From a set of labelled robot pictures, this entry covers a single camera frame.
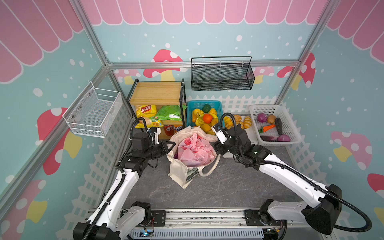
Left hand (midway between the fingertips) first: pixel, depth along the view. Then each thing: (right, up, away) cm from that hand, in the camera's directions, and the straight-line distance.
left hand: (175, 146), depth 76 cm
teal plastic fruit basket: (+8, +28, +40) cm, 50 cm away
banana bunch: (+12, +18, +31) cm, 37 cm away
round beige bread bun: (+42, +17, +37) cm, 58 cm away
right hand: (+20, +5, 0) cm, 21 cm away
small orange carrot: (+61, +9, +32) cm, 69 cm away
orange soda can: (-2, +10, +23) cm, 25 cm away
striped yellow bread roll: (+35, +13, +36) cm, 52 cm away
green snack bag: (-2, +18, +9) cm, 21 cm away
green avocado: (+18, +25, +38) cm, 49 cm away
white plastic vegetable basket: (+74, +13, +32) cm, 82 cm away
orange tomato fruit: (+19, +17, +38) cm, 46 cm away
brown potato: (+67, +16, +36) cm, 78 cm away
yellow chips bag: (-20, +19, +15) cm, 31 cm away
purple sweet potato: (+60, +2, +25) cm, 65 cm away
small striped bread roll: (+50, +14, +36) cm, 63 cm away
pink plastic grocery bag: (+11, -3, +5) cm, 12 cm away
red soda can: (-8, +9, +24) cm, 27 cm away
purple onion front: (+68, +3, +22) cm, 72 cm away
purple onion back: (+60, +18, +36) cm, 73 cm away
